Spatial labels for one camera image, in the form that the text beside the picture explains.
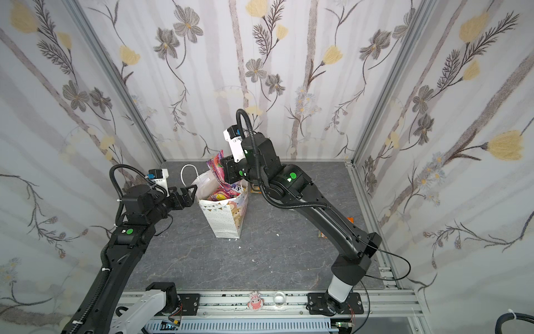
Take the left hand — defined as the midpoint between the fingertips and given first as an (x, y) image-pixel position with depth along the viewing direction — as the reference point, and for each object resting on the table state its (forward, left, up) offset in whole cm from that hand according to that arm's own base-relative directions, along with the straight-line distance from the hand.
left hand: (183, 181), depth 73 cm
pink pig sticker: (-35, -26, -25) cm, 50 cm away
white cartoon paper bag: (-8, -14, -12) cm, 20 cm away
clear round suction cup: (-34, -34, -29) cm, 56 cm away
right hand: (-4, -16, +18) cm, 24 cm away
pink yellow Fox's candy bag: (+2, -11, -11) cm, 16 cm away
